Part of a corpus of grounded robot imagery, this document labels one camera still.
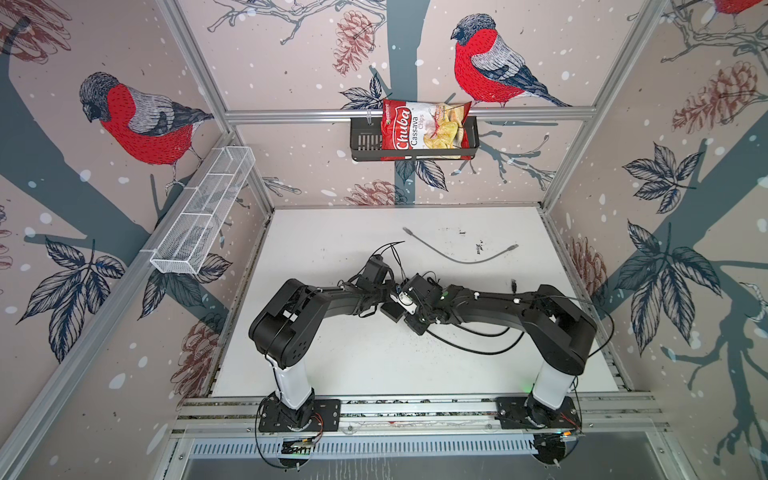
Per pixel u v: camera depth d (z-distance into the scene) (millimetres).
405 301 782
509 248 1074
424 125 878
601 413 756
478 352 835
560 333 468
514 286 985
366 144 947
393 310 852
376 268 763
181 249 699
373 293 790
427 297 699
